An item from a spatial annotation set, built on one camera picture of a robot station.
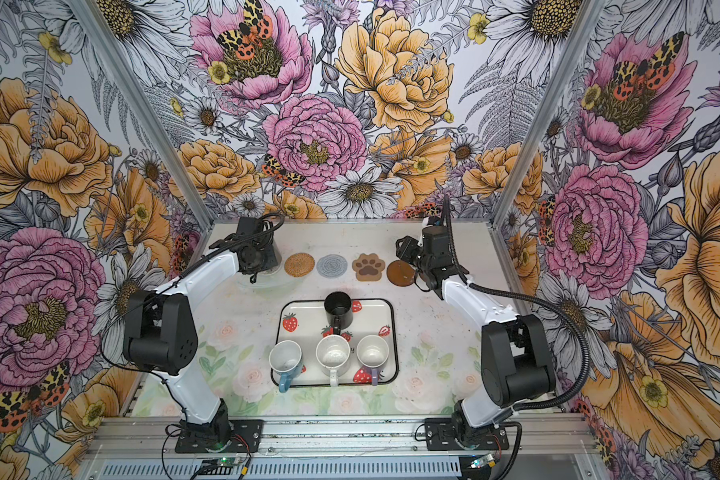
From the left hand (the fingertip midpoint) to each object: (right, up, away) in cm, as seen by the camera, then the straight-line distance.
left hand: (267, 267), depth 95 cm
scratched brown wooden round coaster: (+43, -3, +11) cm, 44 cm away
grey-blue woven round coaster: (+18, 0, +14) cm, 23 cm away
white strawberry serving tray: (+12, -17, 0) cm, 21 cm away
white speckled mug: (+21, -24, -8) cm, 33 cm away
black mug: (+23, -13, -3) cm, 26 cm away
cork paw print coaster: (+31, -1, +14) cm, 34 cm away
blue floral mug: (+9, -25, -10) cm, 28 cm away
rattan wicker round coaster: (+7, 0, +14) cm, 15 cm away
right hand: (+41, +5, -5) cm, 42 cm away
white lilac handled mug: (+33, -24, -8) cm, 41 cm away
